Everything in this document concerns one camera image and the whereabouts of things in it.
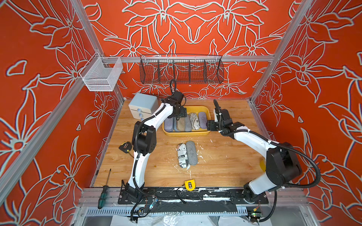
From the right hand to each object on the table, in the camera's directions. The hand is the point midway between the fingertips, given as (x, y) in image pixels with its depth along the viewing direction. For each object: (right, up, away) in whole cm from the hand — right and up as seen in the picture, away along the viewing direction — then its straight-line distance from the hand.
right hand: (211, 121), depth 90 cm
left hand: (-21, +6, +7) cm, 23 cm away
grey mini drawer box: (-47, +10, +5) cm, 48 cm away
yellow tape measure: (-15, -34, -15) cm, 40 cm away
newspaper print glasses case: (-19, -18, -3) cm, 27 cm away
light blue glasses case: (-24, -4, +7) cm, 26 cm away
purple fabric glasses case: (-29, -2, +7) cm, 30 cm away
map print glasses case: (-10, 0, +10) cm, 14 cm away
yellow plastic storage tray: (-13, +8, +16) cm, 22 cm away
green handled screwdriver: (-62, -37, -15) cm, 74 cm away
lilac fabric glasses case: (-4, 0, +11) cm, 11 cm away
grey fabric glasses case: (-15, -4, +8) cm, 17 cm away
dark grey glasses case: (-13, -17, -3) cm, 22 cm away
